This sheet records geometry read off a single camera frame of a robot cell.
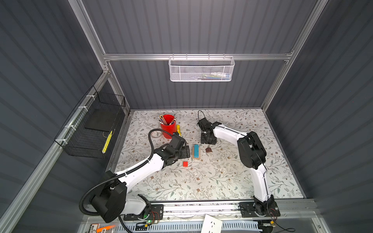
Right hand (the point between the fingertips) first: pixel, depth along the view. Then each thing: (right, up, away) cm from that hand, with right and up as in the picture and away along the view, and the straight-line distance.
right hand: (207, 142), depth 101 cm
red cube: (-15, -13, -10) cm, 22 cm away
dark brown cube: (0, -5, -5) cm, 7 cm away
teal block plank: (-7, -5, -7) cm, 11 cm away
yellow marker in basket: (-52, +4, -32) cm, 61 cm away
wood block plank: (-10, -6, -7) cm, 14 cm away
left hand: (-15, -3, -15) cm, 22 cm away
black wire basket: (-65, +8, -28) cm, 71 cm away
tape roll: (-37, +5, +4) cm, 37 cm away
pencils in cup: (-31, +15, -5) cm, 34 cm away
